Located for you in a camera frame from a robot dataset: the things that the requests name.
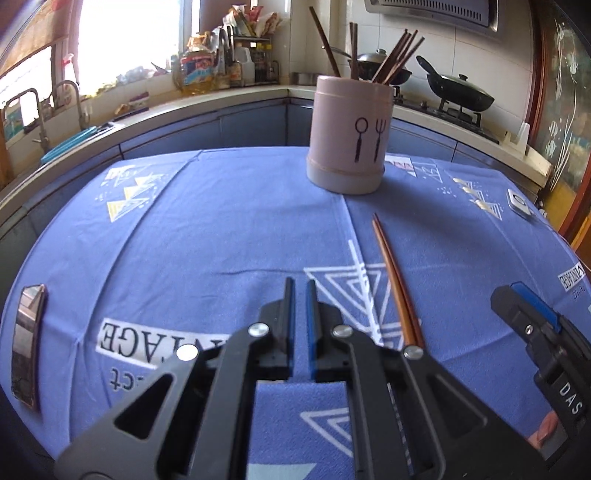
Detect brown wooden chopstick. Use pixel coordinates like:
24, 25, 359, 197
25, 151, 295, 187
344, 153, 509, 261
384, 37, 425, 85

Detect reddish brown chopstick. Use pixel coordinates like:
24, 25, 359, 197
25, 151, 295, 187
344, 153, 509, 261
349, 22, 359, 80

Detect dark red chopstick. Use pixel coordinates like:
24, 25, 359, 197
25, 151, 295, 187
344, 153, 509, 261
308, 6, 341, 78

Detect light brown crossing chopstick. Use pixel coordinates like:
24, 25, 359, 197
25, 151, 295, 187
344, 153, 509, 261
372, 214, 419, 346

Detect orange brown chopstick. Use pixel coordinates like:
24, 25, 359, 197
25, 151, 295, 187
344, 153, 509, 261
372, 30, 411, 84

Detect blue kitchen cabinets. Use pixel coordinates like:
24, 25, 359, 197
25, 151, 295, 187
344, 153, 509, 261
1, 97, 550, 291

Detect steel kitchen faucet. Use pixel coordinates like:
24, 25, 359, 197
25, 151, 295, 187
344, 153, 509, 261
1, 88, 50, 153

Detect person's hand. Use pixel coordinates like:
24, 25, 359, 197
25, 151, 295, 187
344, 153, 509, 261
528, 411, 559, 450

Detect small white remote device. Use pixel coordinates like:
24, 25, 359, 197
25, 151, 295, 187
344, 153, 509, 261
506, 189, 533, 220

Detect black gas stove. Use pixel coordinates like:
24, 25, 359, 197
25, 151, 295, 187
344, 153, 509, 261
394, 94, 500, 144

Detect blue patterned tablecloth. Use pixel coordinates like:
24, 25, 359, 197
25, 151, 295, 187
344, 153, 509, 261
1, 147, 590, 479

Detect smartphone with dark case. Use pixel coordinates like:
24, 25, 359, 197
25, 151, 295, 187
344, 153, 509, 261
11, 284, 48, 411

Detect black frying pan with lid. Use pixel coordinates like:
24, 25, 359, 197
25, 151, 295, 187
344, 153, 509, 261
416, 55, 495, 113

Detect pink utensil holder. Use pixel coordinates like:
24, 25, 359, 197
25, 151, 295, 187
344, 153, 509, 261
307, 76, 394, 195

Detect decorated glass door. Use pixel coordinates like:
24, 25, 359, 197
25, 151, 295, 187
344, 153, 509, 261
526, 0, 591, 232

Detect black wok with steel lid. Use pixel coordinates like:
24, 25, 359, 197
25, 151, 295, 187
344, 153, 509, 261
356, 49, 412, 86

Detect steel range hood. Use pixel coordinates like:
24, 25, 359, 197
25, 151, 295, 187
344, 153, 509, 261
365, 0, 503, 32

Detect blue plastic basin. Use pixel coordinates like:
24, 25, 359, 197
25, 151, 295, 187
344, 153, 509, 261
40, 126, 98, 165

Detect black spice rack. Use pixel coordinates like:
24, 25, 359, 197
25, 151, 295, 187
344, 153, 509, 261
230, 35, 280, 87

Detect yellow cooking oil bottle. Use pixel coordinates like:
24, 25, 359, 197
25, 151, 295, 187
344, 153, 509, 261
179, 32, 214, 95

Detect white plastic jug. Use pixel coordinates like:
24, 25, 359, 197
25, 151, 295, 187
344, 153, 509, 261
235, 46, 256, 86

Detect patterned window blind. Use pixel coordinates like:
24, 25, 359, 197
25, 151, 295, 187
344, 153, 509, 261
1, 1, 82, 76

